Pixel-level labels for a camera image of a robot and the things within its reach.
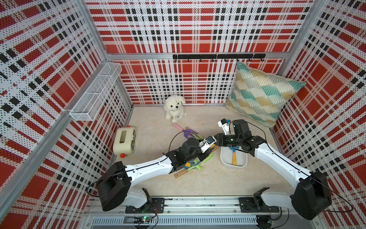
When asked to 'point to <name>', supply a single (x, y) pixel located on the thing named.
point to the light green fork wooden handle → (215, 147)
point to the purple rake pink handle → (188, 133)
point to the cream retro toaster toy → (124, 141)
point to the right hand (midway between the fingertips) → (212, 140)
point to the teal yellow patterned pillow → (259, 97)
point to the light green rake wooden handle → (198, 166)
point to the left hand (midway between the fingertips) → (210, 143)
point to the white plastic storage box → (226, 157)
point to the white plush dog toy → (173, 105)
